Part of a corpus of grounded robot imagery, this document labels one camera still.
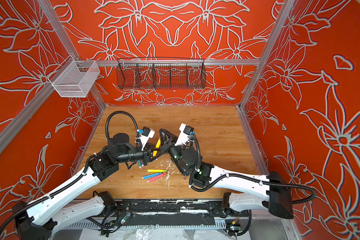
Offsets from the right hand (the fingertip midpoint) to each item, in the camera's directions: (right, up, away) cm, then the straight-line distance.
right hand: (154, 134), depth 60 cm
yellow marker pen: (-3, -24, +25) cm, 35 cm away
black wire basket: (-3, +38, +40) cm, 55 cm away
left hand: (+3, -7, +4) cm, 8 cm away
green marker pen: (-4, -12, -1) cm, 12 cm away
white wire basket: (-56, +32, +32) cm, 72 cm away
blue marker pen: (-8, -27, +23) cm, 37 cm away
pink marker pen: (-3, -27, +23) cm, 36 cm away
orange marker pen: (+1, -4, +1) cm, 5 cm away
